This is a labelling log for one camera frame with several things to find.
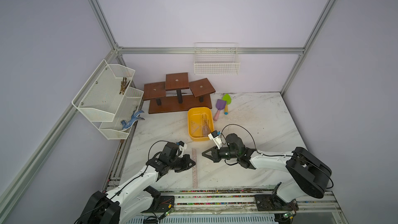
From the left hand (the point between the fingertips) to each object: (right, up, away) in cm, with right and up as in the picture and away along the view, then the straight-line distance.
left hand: (194, 164), depth 81 cm
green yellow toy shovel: (+23, +38, +38) cm, 59 cm away
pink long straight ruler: (0, -2, -1) cm, 2 cm away
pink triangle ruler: (+6, +17, +20) cm, 27 cm away
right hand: (+5, +5, -1) cm, 7 cm away
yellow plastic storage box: (+3, +20, +23) cm, 30 cm away
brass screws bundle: (-38, +42, 0) cm, 57 cm away
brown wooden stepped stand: (-14, +41, +26) cm, 50 cm away
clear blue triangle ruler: (-2, +18, +21) cm, 28 cm away
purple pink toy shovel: (+17, +33, +34) cm, 51 cm away
